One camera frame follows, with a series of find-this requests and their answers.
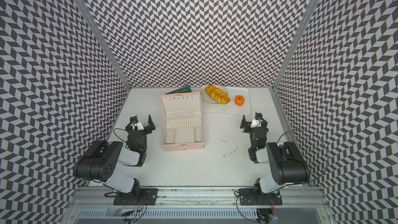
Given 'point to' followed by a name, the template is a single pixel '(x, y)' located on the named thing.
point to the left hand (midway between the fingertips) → (142, 118)
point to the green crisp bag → (185, 89)
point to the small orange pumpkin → (239, 100)
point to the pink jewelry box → (183, 114)
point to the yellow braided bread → (217, 94)
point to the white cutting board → (230, 108)
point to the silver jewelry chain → (227, 154)
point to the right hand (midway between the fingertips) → (252, 118)
